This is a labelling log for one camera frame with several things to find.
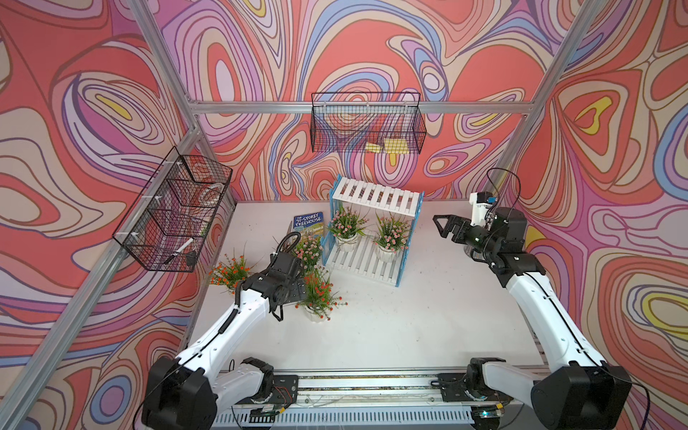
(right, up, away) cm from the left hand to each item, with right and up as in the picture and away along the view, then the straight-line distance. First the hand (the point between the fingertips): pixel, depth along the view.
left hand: (289, 292), depth 83 cm
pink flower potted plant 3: (+6, +13, +2) cm, 14 cm away
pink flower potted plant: (+17, +21, +8) cm, 28 cm away
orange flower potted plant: (-18, +6, -3) cm, 19 cm away
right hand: (+47, +21, -5) cm, 52 cm away
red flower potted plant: (+10, 0, -7) cm, 12 cm away
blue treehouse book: (+3, +22, +25) cm, 33 cm away
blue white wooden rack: (+26, +20, +8) cm, 34 cm away
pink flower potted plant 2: (+33, +18, +4) cm, 38 cm away
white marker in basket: (-29, +14, -10) cm, 33 cm away
